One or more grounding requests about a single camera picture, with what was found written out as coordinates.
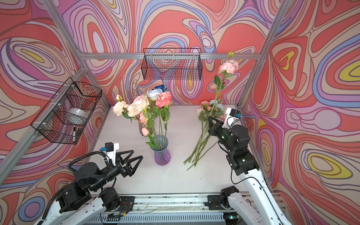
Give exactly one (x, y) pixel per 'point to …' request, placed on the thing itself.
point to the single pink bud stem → (145, 132)
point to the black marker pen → (74, 134)
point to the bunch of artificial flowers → (204, 109)
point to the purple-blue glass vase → (162, 155)
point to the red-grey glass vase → (140, 129)
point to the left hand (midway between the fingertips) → (139, 155)
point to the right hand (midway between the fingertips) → (208, 120)
